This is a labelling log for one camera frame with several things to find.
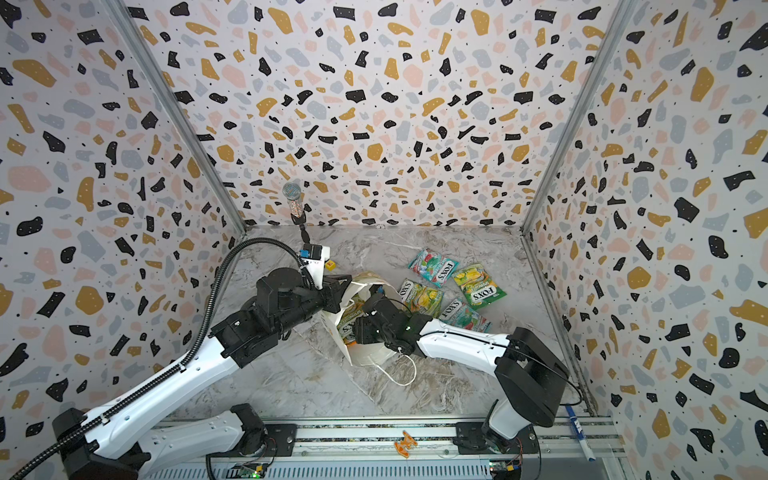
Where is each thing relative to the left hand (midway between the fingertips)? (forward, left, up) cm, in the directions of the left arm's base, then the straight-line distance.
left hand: (351, 273), depth 67 cm
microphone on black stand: (+30, +20, -1) cm, 36 cm away
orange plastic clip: (-30, -12, -31) cm, 45 cm away
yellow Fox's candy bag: (+11, -18, -30) cm, 36 cm away
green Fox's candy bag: (+5, -30, -30) cm, 43 cm away
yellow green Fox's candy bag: (+16, -38, -31) cm, 51 cm away
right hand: (-3, +2, -20) cm, 20 cm away
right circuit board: (-35, -37, -33) cm, 60 cm away
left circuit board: (-34, +26, -32) cm, 53 cm away
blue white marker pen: (-27, -55, -30) cm, 69 cm away
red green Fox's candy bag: (+24, -24, -30) cm, 45 cm away
